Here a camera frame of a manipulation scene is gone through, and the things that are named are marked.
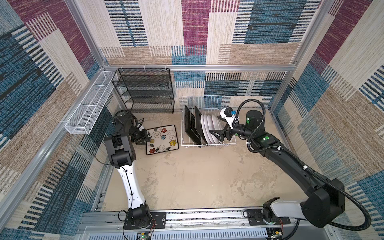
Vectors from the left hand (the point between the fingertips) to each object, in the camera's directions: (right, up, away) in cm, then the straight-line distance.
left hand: (147, 139), depth 100 cm
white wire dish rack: (+42, +25, +19) cm, 52 cm away
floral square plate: (+10, 0, +3) cm, 11 cm away
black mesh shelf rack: (-3, +34, +9) cm, 36 cm away
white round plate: (+42, +9, -11) cm, 44 cm away
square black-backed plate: (+33, +14, -10) cm, 38 cm away
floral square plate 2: (+30, +8, -14) cm, 34 cm away
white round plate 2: (+37, +7, -12) cm, 40 cm away
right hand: (+41, +10, -27) cm, 50 cm away
